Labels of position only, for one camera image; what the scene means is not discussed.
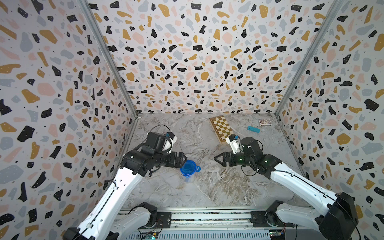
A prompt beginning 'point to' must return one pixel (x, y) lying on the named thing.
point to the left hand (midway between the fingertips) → (180, 157)
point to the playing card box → (265, 122)
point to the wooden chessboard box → (221, 128)
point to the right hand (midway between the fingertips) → (219, 158)
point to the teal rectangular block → (253, 129)
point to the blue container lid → (189, 168)
